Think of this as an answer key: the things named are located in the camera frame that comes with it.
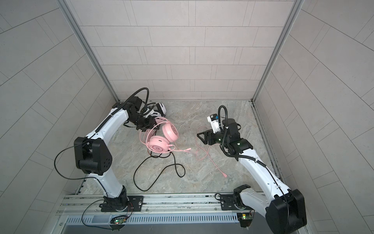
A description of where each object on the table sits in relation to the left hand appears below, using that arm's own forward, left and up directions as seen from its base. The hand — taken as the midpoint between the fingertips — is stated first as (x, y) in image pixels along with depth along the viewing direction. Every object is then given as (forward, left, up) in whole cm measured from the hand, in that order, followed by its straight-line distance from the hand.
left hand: (159, 125), depth 83 cm
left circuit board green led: (-44, +13, -11) cm, 47 cm away
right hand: (-8, -24, +3) cm, 25 cm away
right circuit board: (-43, -45, -15) cm, 63 cm away
